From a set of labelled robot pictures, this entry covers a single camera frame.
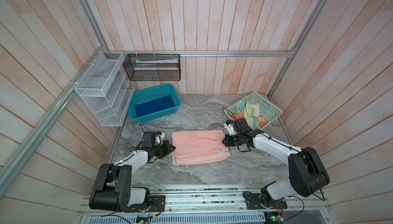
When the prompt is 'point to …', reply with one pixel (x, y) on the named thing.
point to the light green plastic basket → (264, 104)
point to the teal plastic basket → (144, 95)
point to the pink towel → (198, 147)
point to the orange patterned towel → (262, 119)
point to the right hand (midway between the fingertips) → (223, 140)
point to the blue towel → (154, 105)
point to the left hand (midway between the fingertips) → (175, 150)
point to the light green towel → (249, 110)
